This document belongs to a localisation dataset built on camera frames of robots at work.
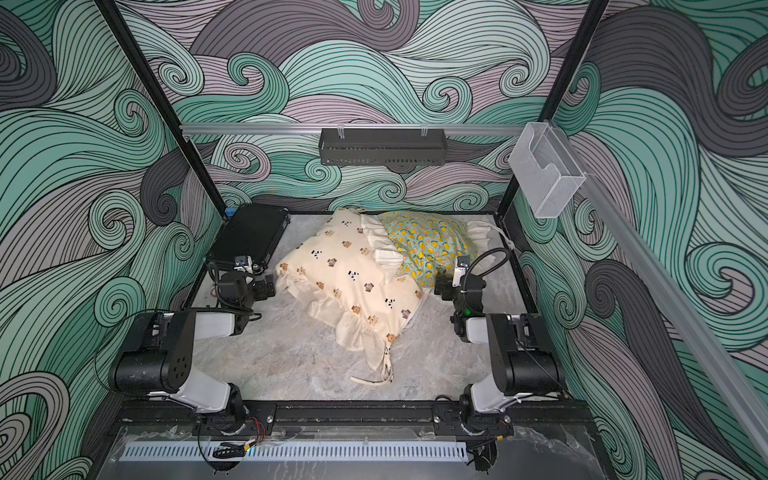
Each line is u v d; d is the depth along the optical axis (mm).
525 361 444
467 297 699
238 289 741
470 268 698
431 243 917
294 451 697
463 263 814
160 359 446
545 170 782
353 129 944
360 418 743
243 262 828
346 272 899
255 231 1175
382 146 966
